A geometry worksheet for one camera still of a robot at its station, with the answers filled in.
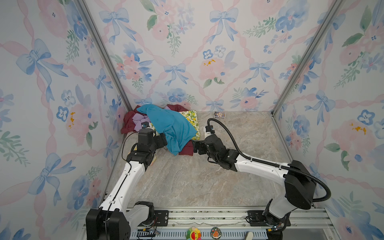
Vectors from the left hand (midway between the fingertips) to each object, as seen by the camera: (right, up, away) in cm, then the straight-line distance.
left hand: (158, 135), depth 81 cm
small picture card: (+39, +14, +36) cm, 55 cm away
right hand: (+22, -3, +1) cm, 22 cm away
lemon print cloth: (+17, +12, +31) cm, 37 cm away
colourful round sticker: (+19, -45, -12) cm, 50 cm away
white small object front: (+45, -45, -14) cm, 65 cm away
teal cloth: (+7, +2, +17) cm, 19 cm away
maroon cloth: (-29, +5, +28) cm, 41 cm away
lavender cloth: (-22, +10, +28) cm, 37 cm away
